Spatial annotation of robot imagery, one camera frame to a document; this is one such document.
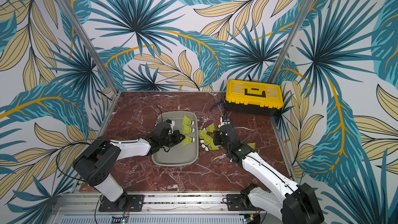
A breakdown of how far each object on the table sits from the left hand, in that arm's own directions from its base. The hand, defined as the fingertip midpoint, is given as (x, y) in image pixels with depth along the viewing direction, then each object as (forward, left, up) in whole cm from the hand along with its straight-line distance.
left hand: (185, 138), depth 90 cm
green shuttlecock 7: (-4, -15, -3) cm, 16 cm away
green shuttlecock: (+13, 0, -1) cm, 13 cm away
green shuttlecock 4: (+8, -15, -1) cm, 17 cm away
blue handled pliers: (+32, -24, -4) cm, 40 cm away
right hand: (0, -18, +8) cm, 20 cm away
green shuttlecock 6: (-1, -13, -1) cm, 13 cm away
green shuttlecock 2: (+6, +1, -1) cm, 6 cm away
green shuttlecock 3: (-1, -1, -2) cm, 2 cm away
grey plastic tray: (-8, +3, -5) cm, 10 cm away
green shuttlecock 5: (+3, -10, -1) cm, 10 cm away
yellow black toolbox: (+23, -43, +10) cm, 50 cm away
